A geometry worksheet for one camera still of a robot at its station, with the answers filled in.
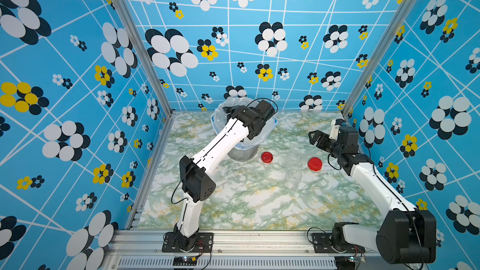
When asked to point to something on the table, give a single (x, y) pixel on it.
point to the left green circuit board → (184, 260)
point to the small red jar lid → (267, 157)
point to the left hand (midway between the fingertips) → (225, 111)
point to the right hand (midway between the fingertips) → (319, 135)
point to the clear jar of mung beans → (295, 159)
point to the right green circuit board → (347, 262)
